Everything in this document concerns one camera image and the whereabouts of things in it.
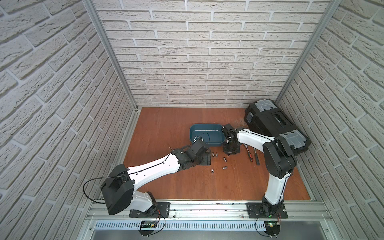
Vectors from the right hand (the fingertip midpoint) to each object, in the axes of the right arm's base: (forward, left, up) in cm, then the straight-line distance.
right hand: (229, 152), depth 95 cm
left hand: (-8, +15, +12) cm, 21 cm away
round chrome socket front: (-12, +13, +2) cm, 18 cm away
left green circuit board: (-37, +48, -2) cm, 61 cm away
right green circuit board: (-41, -13, -2) cm, 43 cm away
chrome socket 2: (-2, +9, +1) cm, 9 cm away
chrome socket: (-1, +11, +1) cm, 11 cm away
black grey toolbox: (+15, -23, +16) cm, 31 cm away
